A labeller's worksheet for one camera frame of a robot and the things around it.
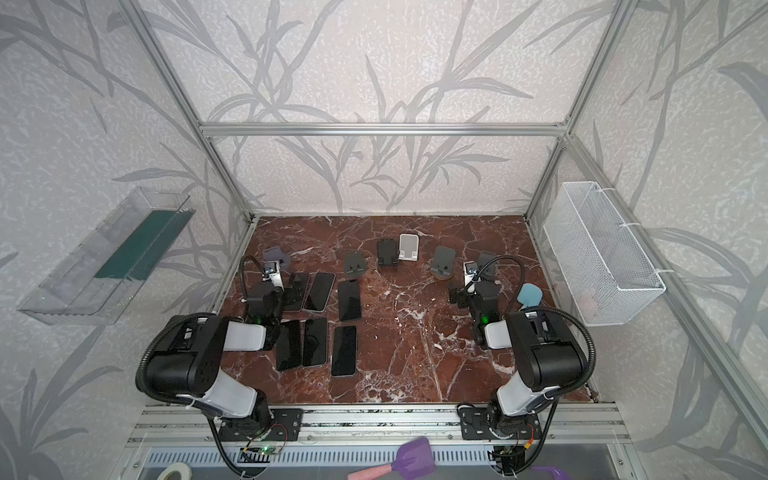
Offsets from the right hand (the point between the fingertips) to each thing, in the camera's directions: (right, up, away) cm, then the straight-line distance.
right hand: (469, 270), depth 96 cm
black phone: (-50, -8, +4) cm, 50 cm away
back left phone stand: (-38, +1, +6) cm, 39 cm away
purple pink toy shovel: (-19, -41, -27) cm, 53 cm away
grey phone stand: (-65, +5, +4) cm, 65 cm away
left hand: (-59, +1, -2) cm, 59 cm away
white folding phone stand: (-20, +7, +10) cm, 23 cm away
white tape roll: (-72, -43, -28) cm, 88 cm away
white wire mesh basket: (+21, +5, -33) cm, 39 cm away
